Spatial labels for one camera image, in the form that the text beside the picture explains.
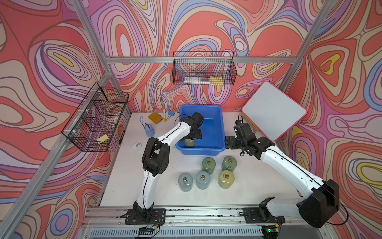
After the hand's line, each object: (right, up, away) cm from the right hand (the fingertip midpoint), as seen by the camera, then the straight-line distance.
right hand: (234, 143), depth 82 cm
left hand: (-22, +3, +15) cm, 27 cm away
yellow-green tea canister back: (-5, -19, -4) cm, 20 cm away
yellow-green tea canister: (-25, -1, +13) cm, 29 cm away
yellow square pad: (-52, +17, +34) cm, 64 cm away
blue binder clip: (-41, +20, +38) cm, 59 cm away
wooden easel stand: (+20, +11, +24) cm, 33 cm away
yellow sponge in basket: (-67, +4, -10) cm, 68 cm away
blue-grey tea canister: (-18, -18, -5) cm, 26 cm away
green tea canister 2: (-2, -12, +2) cm, 12 cm away
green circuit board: (-46, -41, -11) cm, 62 cm away
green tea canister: (-14, -12, 0) cm, 18 cm away
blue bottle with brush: (-53, +7, +18) cm, 56 cm away
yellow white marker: (-46, +18, +34) cm, 60 cm away
